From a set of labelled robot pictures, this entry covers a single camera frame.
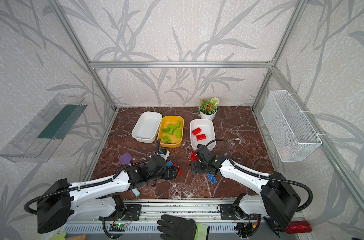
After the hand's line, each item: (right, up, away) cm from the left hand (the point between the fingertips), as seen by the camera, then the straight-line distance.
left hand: (175, 165), depth 81 cm
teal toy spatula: (-21, -14, -2) cm, 25 cm away
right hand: (+13, +1, +4) cm, 13 cm away
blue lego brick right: (+20, -8, +2) cm, 22 cm away
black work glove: (0, -25, -13) cm, 28 cm away
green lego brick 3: (-1, +22, +27) cm, 35 cm away
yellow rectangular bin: (-5, +17, +22) cm, 28 cm away
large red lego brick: (+10, +1, +15) cm, 18 cm away
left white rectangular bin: (-24, +20, +27) cm, 41 cm away
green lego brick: (0, +16, +21) cm, 27 cm away
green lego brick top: (-5, +20, +25) cm, 33 cm away
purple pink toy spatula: (-33, +1, +12) cm, 35 cm away
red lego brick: (+12, +17, +24) cm, 32 cm away
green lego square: (-9, +18, +24) cm, 31 cm away
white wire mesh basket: (+51, +18, -20) cm, 58 cm away
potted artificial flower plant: (+20, +33, +20) cm, 44 cm away
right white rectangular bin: (+17, +17, +24) cm, 34 cm away
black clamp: (+48, -25, -13) cm, 55 cm away
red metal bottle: (+57, -23, -15) cm, 63 cm away
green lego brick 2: (-8, +12, +19) cm, 23 cm away
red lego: (+15, +13, +21) cm, 29 cm away
